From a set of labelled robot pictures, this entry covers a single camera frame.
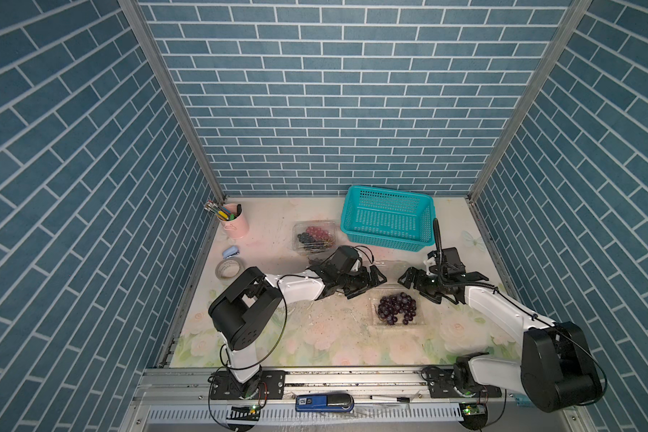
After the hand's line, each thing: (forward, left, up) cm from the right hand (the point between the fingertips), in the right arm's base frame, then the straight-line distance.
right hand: (410, 285), depth 88 cm
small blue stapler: (+10, +66, -2) cm, 66 cm away
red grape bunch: (+20, +33, -1) cm, 39 cm away
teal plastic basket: (+34, +5, -5) cm, 35 cm away
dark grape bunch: (-7, +7, -1) cm, 10 cm away
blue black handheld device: (-35, +25, 0) cm, 42 cm away
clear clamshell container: (+9, +5, -6) cm, 12 cm away
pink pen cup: (+18, +65, +6) cm, 68 cm away
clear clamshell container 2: (+19, +35, -2) cm, 40 cm away
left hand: (-3, +9, +3) cm, 10 cm away
